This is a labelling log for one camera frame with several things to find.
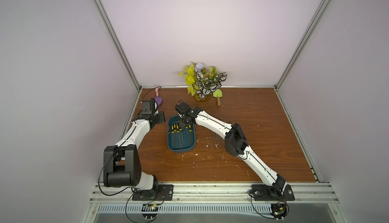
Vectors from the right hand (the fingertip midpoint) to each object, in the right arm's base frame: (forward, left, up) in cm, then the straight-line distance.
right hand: (182, 117), depth 98 cm
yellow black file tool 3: (-9, +2, -3) cm, 9 cm away
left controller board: (-50, +11, -7) cm, 52 cm away
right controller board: (-47, -51, -6) cm, 70 cm away
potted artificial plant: (+11, -14, +22) cm, 28 cm away
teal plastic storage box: (-14, 0, -3) cm, 14 cm away
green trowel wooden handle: (+24, -25, -3) cm, 35 cm away
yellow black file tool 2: (-8, -6, -3) cm, 10 cm away
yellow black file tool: (-10, +5, -3) cm, 12 cm away
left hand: (-3, +12, +7) cm, 14 cm away
